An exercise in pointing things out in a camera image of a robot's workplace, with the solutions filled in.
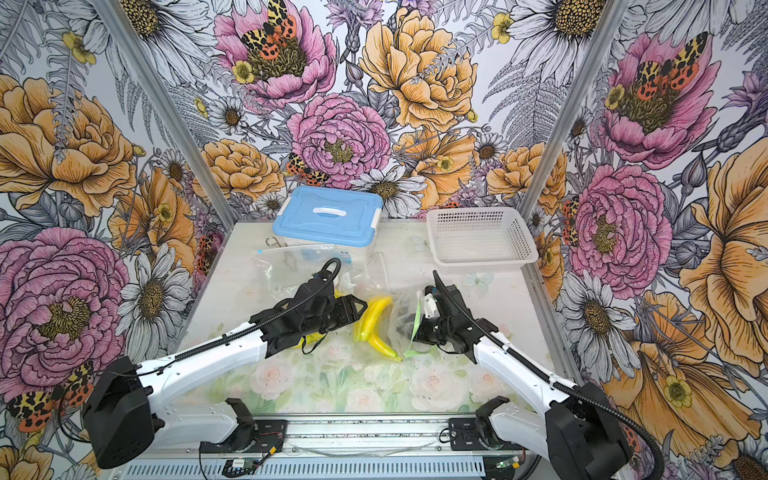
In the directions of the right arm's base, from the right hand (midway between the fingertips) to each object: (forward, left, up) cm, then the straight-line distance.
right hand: (402, 337), depth 81 cm
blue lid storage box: (+40, +25, +8) cm, 48 cm away
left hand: (+4, +11, +4) cm, 13 cm away
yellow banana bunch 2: (+4, +9, +1) cm, 10 cm away
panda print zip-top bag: (+11, -1, -7) cm, 14 cm away
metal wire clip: (+44, +47, -9) cm, 64 cm away
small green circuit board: (-26, +41, -12) cm, 50 cm away
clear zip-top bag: (+24, +12, -4) cm, 27 cm away
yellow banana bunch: (-6, +21, +13) cm, 26 cm away
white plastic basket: (+43, -31, -9) cm, 54 cm away
